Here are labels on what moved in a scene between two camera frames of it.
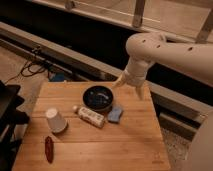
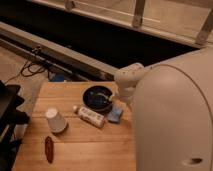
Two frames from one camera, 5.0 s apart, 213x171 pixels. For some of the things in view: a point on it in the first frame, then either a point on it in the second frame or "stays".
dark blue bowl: [98, 98] stays
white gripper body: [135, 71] to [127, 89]
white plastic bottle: [90, 116] stays
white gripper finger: [121, 81] to [112, 95]
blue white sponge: [115, 114] stays
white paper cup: [56, 121] stays
